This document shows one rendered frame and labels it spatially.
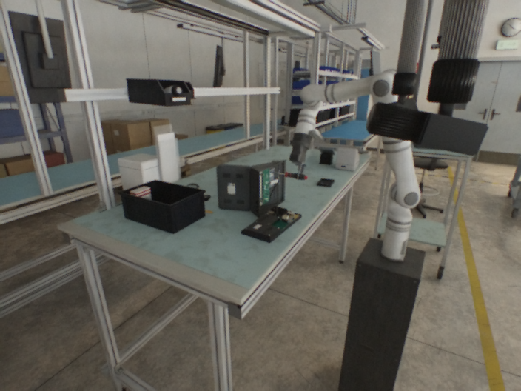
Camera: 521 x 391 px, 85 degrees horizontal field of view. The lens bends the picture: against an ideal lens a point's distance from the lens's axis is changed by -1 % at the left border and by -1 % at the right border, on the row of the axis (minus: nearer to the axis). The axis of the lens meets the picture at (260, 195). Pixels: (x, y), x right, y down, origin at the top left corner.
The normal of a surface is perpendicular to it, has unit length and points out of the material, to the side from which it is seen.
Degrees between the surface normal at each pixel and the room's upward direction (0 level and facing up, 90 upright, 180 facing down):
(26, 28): 97
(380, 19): 90
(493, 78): 90
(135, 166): 90
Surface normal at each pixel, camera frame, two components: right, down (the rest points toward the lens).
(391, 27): -0.49, 0.31
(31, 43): 0.88, 0.28
